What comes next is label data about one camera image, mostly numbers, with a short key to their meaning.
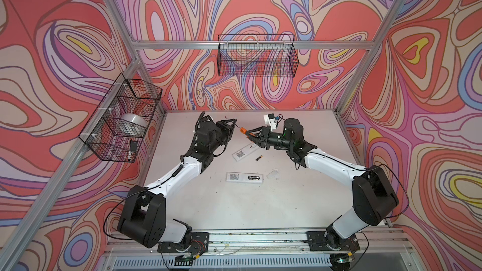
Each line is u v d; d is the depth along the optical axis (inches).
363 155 39.6
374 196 17.4
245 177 35.5
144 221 16.3
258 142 28.3
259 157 38.7
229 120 30.8
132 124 27.7
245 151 39.0
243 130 30.1
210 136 24.3
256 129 28.9
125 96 29.0
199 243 28.7
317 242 28.7
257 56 37.8
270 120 29.6
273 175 36.0
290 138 25.6
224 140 28.7
